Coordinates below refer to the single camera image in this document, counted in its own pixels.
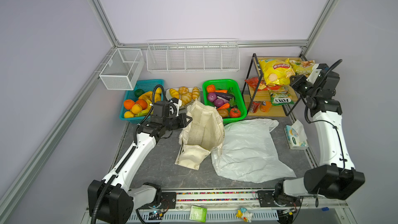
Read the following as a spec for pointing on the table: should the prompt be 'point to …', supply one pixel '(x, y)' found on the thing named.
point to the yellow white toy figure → (243, 213)
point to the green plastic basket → (230, 86)
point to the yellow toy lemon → (128, 114)
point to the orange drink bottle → (266, 108)
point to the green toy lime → (138, 92)
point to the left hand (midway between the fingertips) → (192, 120)
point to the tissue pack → (296, 136)
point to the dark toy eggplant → (225, 95)
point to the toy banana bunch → (148, 96)
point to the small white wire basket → (122, 70)
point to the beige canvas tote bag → (203, 134)
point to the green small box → (198, 213)
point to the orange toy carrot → (223, 107)
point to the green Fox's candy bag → (281, 98)
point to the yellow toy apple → (137, 108)
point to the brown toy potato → (223, 112)
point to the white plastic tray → (176, 93)
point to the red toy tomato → (235, 113)
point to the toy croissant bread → (186, 98)
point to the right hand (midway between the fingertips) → (292, 76)
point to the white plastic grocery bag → (246, 154)
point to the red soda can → (254, 107)
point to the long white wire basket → (194, 55)
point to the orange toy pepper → (211, 88)
